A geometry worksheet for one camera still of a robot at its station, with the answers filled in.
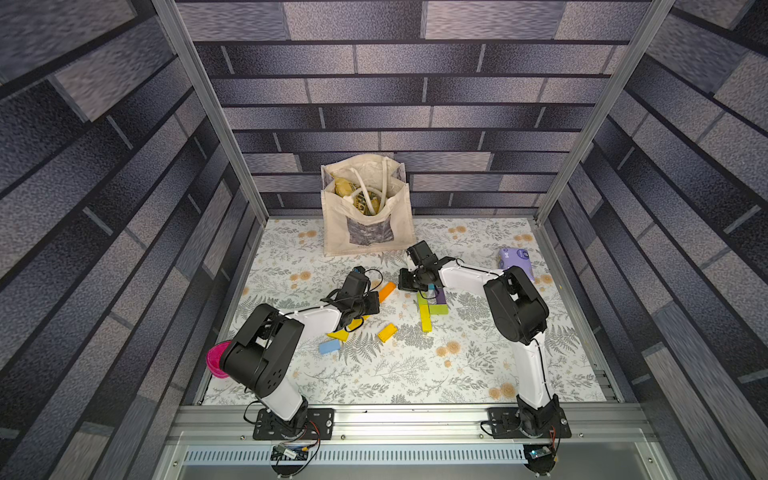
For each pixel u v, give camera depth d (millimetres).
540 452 729
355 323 835
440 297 970
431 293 934
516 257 1006
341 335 878
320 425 737
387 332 898
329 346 875
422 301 968
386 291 979
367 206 961
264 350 473
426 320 915
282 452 709
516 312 560
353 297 729
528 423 648
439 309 935
